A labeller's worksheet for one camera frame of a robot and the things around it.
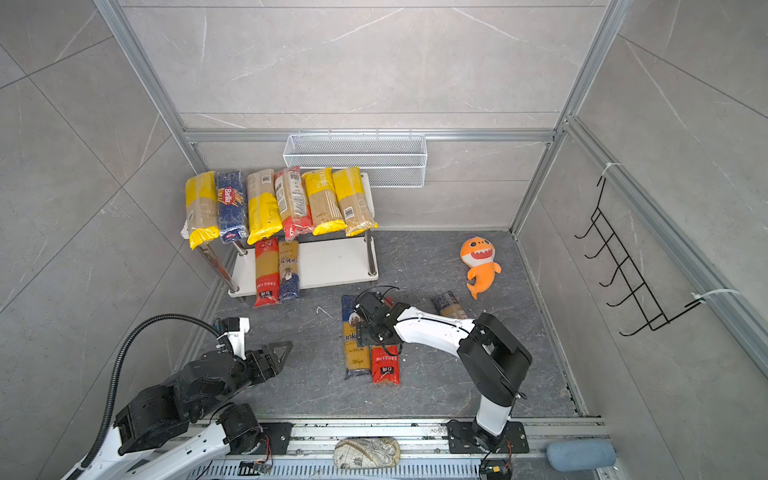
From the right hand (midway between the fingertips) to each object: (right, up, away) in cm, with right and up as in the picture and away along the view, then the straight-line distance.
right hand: (369, 334), depth 88 cm
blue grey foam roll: (+51, -23, -20) cm, 60 cm away
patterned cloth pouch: (+1, -23, -20) cm, 30 cm away
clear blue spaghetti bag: (+25, +8, +7) cm, 27 cm away
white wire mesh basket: (+7, +57, +13) cm, 59 cm away
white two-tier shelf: (-18, +21, +14) cm, 31 cm away
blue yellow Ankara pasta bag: (-3, -6, -5) cm, 8 cm away
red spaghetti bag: (+5, -6, -7) cm, 11 cm away
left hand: (-18, +4, -22) cm, 28 cm away
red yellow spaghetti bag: (-33, +15, +4) cm, 36 cm away
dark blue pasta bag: (-26, +15, +4) cm, 30 cm away
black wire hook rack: (+59, +12, -30) cm, 67 cm away
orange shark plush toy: (+37, +25, +13) cm, 46 cm away
